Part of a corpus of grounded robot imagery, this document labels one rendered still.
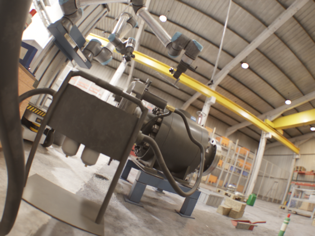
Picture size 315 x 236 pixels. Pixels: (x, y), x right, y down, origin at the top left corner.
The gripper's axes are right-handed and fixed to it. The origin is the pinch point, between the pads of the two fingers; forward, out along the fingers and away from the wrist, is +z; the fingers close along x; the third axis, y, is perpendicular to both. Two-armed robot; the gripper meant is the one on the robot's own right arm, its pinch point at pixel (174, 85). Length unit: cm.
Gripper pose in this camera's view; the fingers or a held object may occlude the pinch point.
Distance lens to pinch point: 120.9
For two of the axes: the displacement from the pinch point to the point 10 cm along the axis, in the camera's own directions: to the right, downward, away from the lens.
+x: -3.1, 4.6, -8.3
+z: -4.8, 6.8, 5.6
